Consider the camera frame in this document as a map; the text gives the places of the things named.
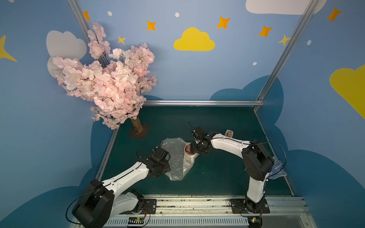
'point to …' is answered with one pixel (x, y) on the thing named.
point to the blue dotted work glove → (277, 171)
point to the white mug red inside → (187, 148)
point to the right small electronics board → (255, 222)
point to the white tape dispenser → (229, 133)
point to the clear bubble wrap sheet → (180, 161)
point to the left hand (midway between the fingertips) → (168, 166)
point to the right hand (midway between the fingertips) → (196, 149)
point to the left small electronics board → (135, 220)
